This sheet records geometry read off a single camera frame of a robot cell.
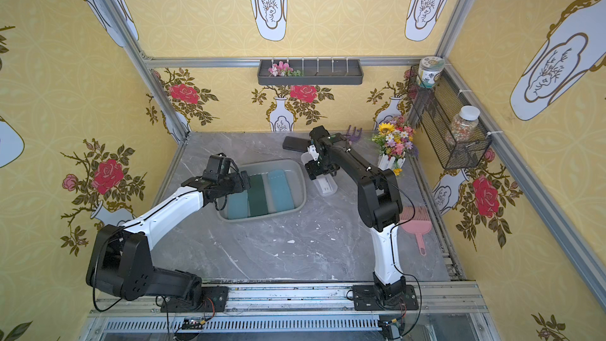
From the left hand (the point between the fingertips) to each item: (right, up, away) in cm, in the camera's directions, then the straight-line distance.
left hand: (231, 181), depth 90 cm
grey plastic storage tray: (+24, +1, +13) cm, 27 cm away
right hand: (+37, +4, +7) cm, 38 cm away
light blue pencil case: (+18, -5, +8) cm, 21 cm away
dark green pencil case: (+9, -8, +6) cm, 13 cm away
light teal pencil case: (+2, -10, +2) cm, 10 cm away
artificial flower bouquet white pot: (+65, +16, +5) cm, 67 cm away
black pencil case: (+23, +15, +27) cm, 39 cm away
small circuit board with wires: (-6, -42, -17) cm, 46 cm away
